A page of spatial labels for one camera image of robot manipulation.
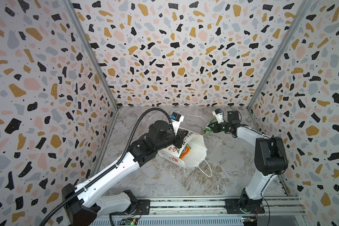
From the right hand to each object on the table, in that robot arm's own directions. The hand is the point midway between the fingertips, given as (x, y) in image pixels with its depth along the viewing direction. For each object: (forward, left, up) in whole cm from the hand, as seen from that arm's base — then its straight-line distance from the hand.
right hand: (208, 122), depth 95 cm
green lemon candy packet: (-3, 0, -3) cm, 4 cm away
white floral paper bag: (-18, +8, -5) cm, 20 cm away
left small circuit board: (-55, +43, -12) cm, 71 cm away
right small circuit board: (-53, -17, -13) cm, 58 cm away
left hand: (-22, +15, +21) cm, 34 cm away
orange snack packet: (-18, +15, -6) cm, 25 cm away
